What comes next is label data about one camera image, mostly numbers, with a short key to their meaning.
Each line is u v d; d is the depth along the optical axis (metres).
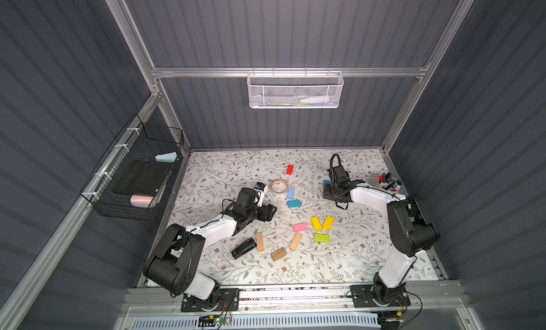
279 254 0.83
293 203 0.98
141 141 0.82
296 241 0.87
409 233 0.48
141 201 0.65
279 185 1.05
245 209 0.71
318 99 0.90
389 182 0.89
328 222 0.91
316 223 0.91
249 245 0.83
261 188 0.81
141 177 0.68
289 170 1.12
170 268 0.44
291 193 1.02
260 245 0.86
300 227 0.90
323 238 0.89
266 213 0.79
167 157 0.82
